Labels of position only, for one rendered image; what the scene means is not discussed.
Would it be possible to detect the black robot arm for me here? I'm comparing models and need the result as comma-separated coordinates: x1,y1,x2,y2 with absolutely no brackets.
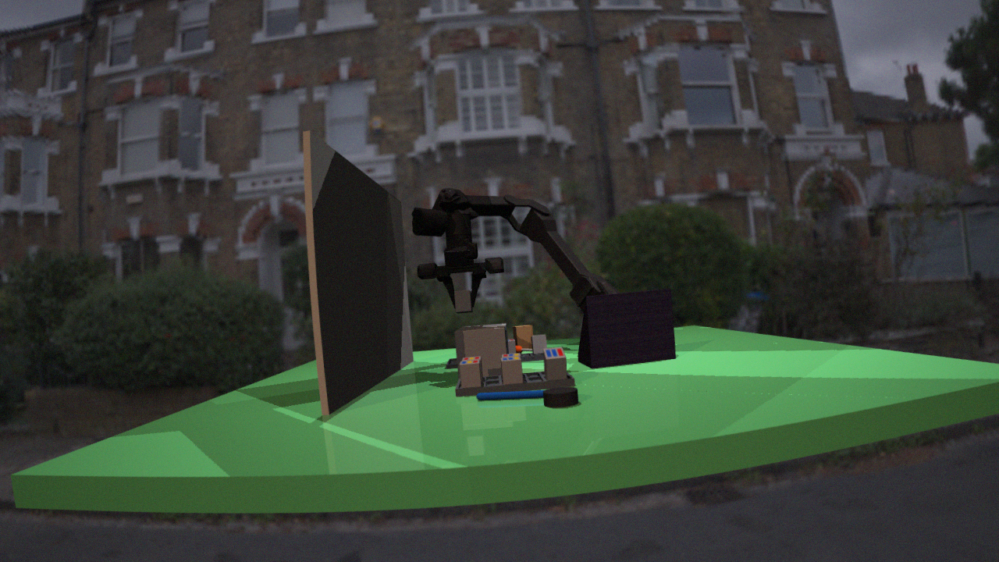
411,188,620,313

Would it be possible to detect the blue cylindrical rod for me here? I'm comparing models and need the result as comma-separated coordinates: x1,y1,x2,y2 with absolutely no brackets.
476,390,544,400

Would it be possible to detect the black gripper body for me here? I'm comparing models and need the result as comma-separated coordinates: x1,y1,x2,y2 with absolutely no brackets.
418,235,504,279

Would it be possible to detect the black short cylinder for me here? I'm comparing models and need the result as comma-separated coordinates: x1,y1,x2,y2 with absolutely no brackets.
543,387,578,408

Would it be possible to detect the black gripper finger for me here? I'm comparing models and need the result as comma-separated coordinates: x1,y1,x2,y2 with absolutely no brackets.
471,272,486,307
436,276,455,308

